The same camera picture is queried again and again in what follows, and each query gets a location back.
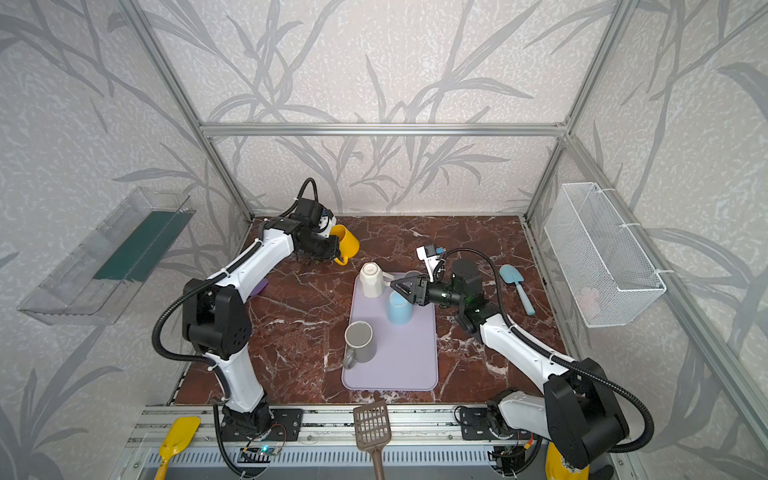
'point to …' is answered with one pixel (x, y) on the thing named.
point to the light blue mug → (399, 309)
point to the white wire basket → (604, 272)
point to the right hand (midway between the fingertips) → (397, 276)
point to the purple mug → (412, 273)
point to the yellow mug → (348, 243)
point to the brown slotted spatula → (373, 432)
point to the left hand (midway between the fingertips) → (343, 242)
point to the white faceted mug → (372, 280)
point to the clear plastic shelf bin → (99, 283)
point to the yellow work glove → (558, 469)
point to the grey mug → (362, 346)
